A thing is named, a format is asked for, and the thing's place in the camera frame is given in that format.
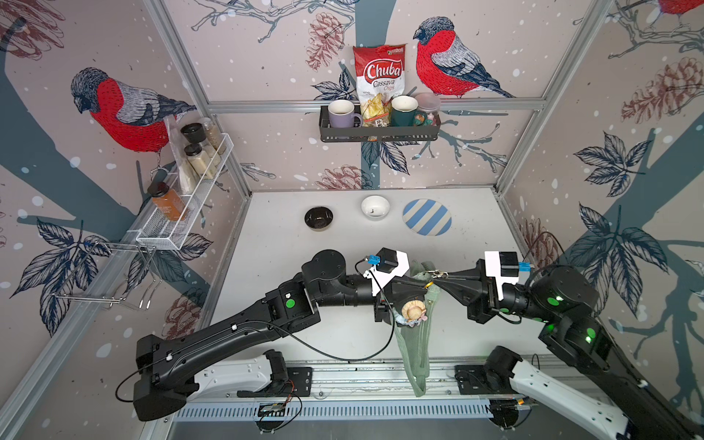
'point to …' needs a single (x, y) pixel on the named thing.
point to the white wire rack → (170, 228)
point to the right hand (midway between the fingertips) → (439, 274)
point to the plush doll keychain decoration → (413, 312)
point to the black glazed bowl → (318, 218)
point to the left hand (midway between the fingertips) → (426, 286)
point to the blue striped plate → (427, 217)
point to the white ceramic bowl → (375, 207)
